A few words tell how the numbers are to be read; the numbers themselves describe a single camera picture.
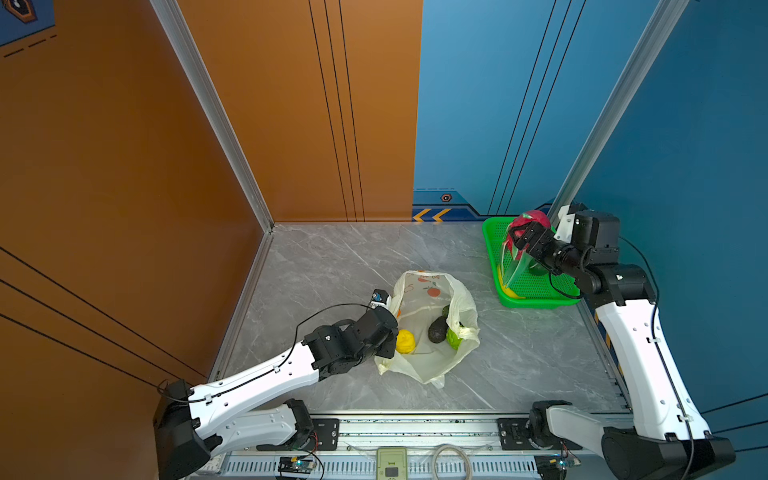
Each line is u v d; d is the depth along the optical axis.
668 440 0.36
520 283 1.02
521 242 0.62
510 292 0.97
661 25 0.71
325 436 0.73
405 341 0.83
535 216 0.66
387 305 0.68
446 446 0.71
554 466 0.70
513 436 0.72
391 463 0.68
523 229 0.66
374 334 0.54
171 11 0.69
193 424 0.39
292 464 0.71
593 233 0.49
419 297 0.97
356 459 0.71
